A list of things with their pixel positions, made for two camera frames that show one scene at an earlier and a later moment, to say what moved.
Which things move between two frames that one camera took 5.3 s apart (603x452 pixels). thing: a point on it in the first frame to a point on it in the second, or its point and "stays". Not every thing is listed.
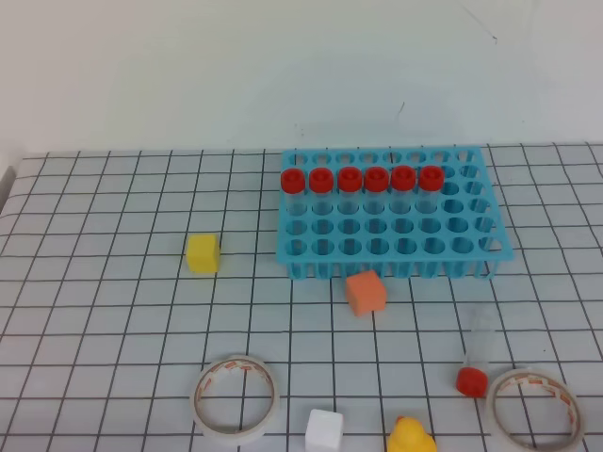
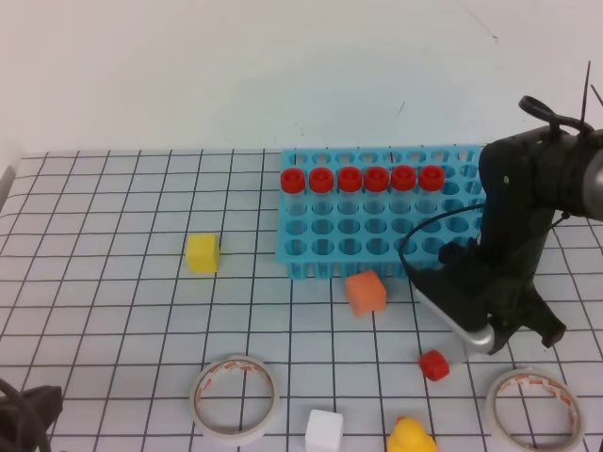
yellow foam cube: [203, 252] stays
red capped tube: [472, 379] to [434, 364]
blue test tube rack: [411, 213] stays
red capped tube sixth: [431, 179] stays
